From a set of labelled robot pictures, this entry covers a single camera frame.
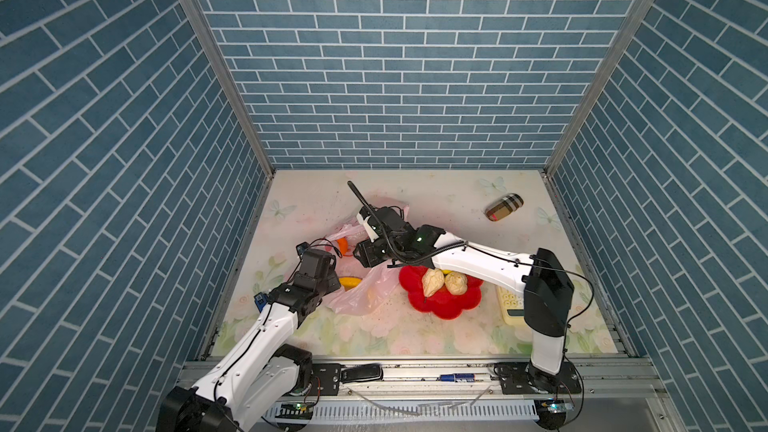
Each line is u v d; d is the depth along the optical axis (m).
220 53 0.87
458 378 0.74
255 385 0.54
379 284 0.89
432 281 0.86
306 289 0.63
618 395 0.77
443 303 0.85
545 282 0.51
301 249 0.75
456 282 0.84
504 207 1.05
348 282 0.88
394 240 0.61
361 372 0.75
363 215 0.72
